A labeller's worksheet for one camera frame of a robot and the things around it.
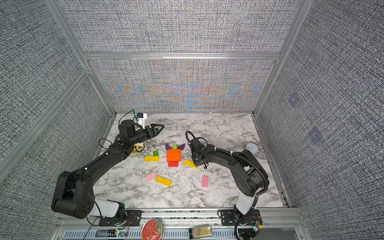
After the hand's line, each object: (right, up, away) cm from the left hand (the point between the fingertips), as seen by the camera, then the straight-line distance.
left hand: (164, 126), depth 81 cm
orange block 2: (+4, -18, +14) cm, 24 cm away
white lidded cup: (+53, -13, +12) cm, 56 cm away
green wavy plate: (-15, -8, -17) cm, 24 cm away
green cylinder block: (-8, -17, +16) cm, 25 cm away
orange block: (+4, -17, +16) cm, 24 cm away
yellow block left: (-10, -20, +13) cm, 26 cm away
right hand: (+20, -18, +12) cm, 29 cm away
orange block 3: (+4, -20, +14) cm, 25 cm away
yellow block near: (-1, -31, +3) cm, 31 cm away
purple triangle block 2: (+9, -13, +18) cm, 24 cm away
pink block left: (-9, -29, +7) cm, 31 cm away
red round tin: (-3, -47, -14) cm, 49 cm away
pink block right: (+23, -32, +5) cm, 39 cm away
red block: (+4, -23, +11) cm, 26 cm away
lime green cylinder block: (+4, -13, +17) cm, 22 cm away
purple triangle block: (-1, -14, +16) cm, 21 cm away
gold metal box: (+20, -48, -14) cm, 53 cm away
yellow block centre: (+14, -22, +9) cm, 28 cm away
